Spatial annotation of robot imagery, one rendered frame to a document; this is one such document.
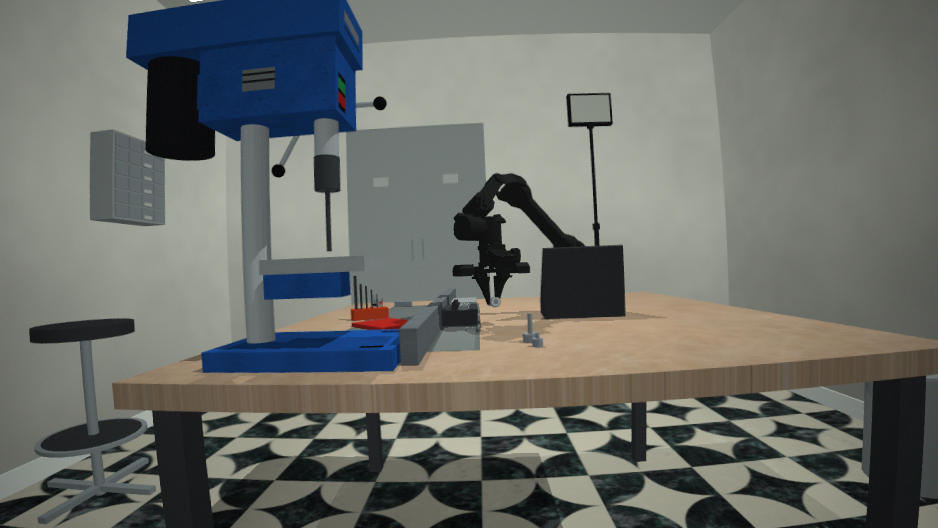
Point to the blue drill press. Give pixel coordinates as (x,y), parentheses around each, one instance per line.
(268,69)

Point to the red drill bit holder with black bits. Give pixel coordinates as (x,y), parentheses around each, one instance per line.
(367,313)

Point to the red flat square plate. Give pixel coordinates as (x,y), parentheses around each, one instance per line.
(387,323)

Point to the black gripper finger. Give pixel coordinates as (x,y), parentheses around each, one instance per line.
(483,283)
(499,282)

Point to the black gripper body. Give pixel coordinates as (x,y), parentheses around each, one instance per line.
(469,270)

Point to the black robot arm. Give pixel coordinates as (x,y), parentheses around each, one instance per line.
(517,195)

